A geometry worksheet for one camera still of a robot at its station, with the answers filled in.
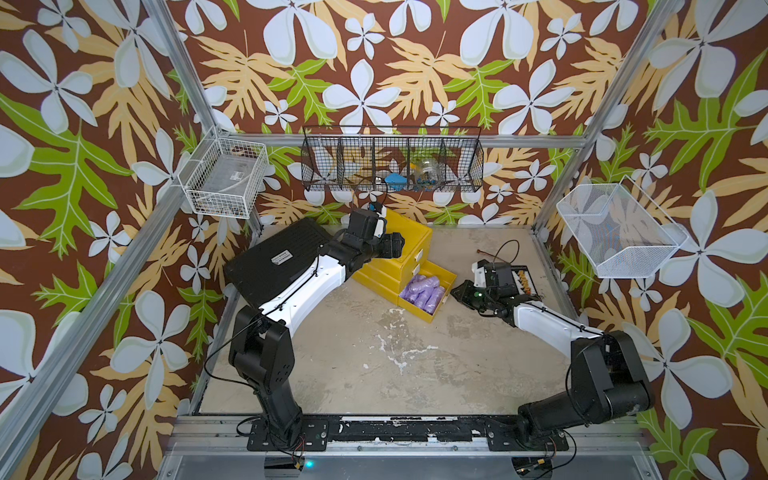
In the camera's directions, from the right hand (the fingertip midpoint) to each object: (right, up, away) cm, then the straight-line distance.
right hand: (449, 289), depth 91 cm
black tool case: (-65, +4, +10) cm, 66 cm away
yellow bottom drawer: (+2, +2, +12) cm, 13 cm away
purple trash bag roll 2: (-7, +1, +5) cm, 9 cm away
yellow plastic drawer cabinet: (-19, +4, -3) cm, 20 cm away
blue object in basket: (-16, +34, +4) cm, 38 cm away
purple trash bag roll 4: (-4, -4, +4) cm, 7 cm away
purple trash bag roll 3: (-8, -2, +5) cm, 10 cm away
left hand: (-17, +16, -7) cm, 24 cm away
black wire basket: (-19, +43, +7) cm, 47 cm away
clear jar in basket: (-6, +37, +6) cm, 38 cm away
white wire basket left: (-67, +34, -5) cm, 75 cm away
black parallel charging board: (+29, +2, +13) cm, 32 cm away
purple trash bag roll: (-13, -2, +6) cm, 14 cm away
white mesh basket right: (+45, +17, -11) cm, 49 cm away
